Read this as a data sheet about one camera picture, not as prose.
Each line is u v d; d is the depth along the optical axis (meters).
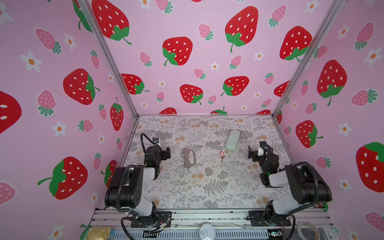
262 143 0.78
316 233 0.69
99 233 0.67
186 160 0.95
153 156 0.72
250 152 0.85
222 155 0.98
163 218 0.75
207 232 0.66
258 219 0.74
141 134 0.72
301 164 0.52
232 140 1.02
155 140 0.83
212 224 0.73
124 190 0.46
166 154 0.88
